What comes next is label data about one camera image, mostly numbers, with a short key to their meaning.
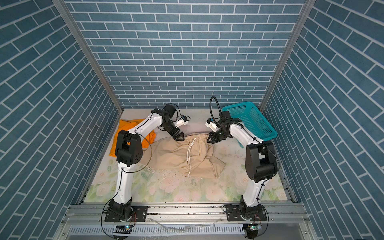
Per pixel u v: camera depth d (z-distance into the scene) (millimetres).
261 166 496
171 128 865
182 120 905
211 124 845
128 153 580
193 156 892
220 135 789
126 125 1046
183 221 730
